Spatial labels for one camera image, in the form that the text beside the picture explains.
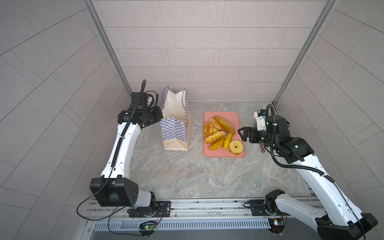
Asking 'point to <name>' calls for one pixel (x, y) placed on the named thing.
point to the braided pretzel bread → (208, 129)
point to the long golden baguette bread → (225, 124)
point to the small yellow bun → (214, 130)
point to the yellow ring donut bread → (236, 147)
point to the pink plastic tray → (233, 118)
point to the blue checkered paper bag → (175, 124)
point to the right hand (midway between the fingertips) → (244, 130)
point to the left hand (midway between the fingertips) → (165, 111)
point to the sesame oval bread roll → (215, 124)
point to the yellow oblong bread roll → (228, 140)
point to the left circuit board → (149, 227)
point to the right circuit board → (277, 225)
